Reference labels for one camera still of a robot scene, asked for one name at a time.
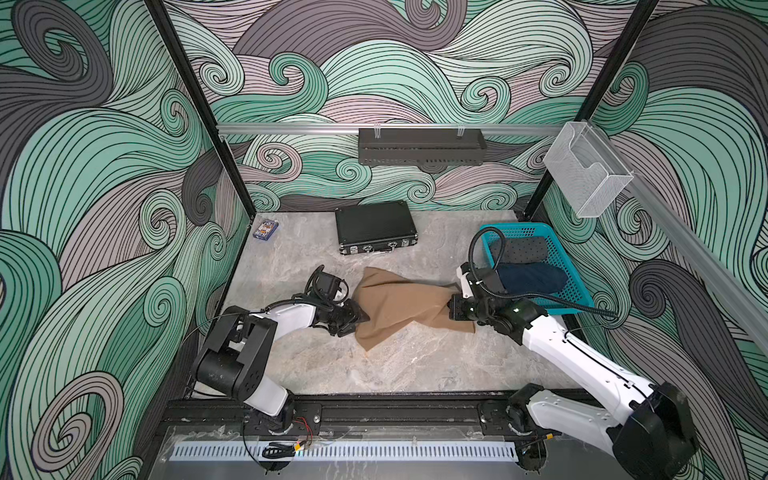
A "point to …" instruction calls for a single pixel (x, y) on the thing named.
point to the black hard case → (374, 228)
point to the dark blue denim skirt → (532, 278)
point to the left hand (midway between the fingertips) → (365, 319)
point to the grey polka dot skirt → (525, 250)
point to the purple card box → (265, 230)
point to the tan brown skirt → (394, 302)
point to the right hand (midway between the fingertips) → (445, 304)
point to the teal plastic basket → (558, 256)
